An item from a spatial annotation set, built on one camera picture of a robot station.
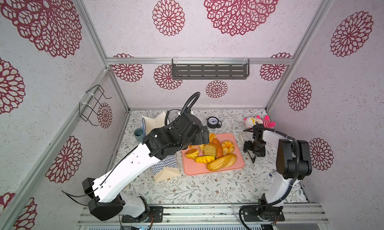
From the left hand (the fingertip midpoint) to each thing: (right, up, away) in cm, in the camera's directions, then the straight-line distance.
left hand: (198, 135), depth 65 cm
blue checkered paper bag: (-17, -19, +16) cm, 31 cm away
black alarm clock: (+13, +6, +44) cm, 47 cm away
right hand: (+36, -13, +32) cm, 49 cm away
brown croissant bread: (+14, -11, +27) cm, 32 cm away
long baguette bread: (+15, -18, +22) cm, 32 cm away
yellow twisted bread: (+4, -16, +22) cm, 27 cm away
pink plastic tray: (-4, -21, +25) cm, 33 cm away
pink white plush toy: (+39, +7, +38) cm, 55 cm away
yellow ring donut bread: (+20, -10, +30) cm, 37 cm away
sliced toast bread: (+8, -11, +23) cm, 27 cm away
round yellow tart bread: (-3, -13, +25) cm, 28 cm away
